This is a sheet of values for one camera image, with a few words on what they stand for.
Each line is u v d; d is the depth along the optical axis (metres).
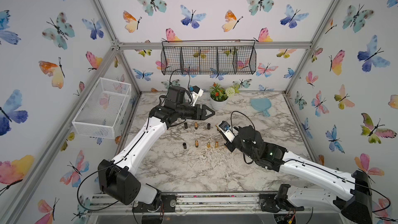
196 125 0.98
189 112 0.65
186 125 0.99
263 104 1.12
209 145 0.92
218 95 0.99
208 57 0.98
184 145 0.91
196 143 0.91
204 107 0.65
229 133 0.59
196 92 0.66
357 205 0.38
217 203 0.76
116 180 0.39
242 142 0.54
